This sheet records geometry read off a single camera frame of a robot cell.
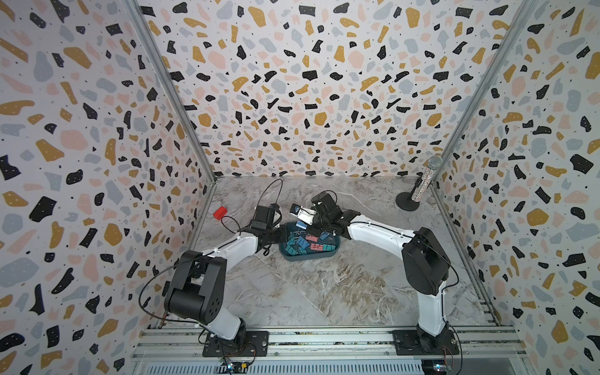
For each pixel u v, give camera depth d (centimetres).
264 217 74
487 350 74
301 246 95
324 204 70
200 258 49
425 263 50
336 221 70
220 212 105
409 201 105
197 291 44
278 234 83
